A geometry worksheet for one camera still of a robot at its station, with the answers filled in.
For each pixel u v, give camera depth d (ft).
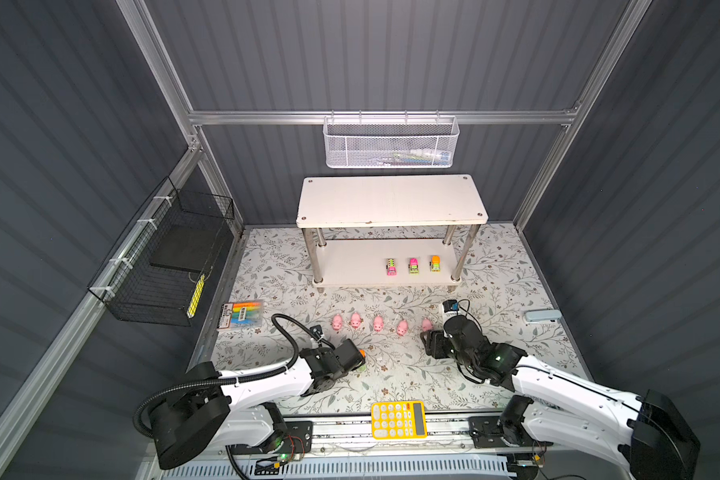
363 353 2.91
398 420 2.47
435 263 3.24
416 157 3.00
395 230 3.92
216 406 1.39
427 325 2.97
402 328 2.99
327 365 2.11
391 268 3.19
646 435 1.36
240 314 3.07
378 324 3.01
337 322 3.01
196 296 2.24
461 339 2.00
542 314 3.04
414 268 3.19
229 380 1.49
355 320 3.06
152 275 2.32
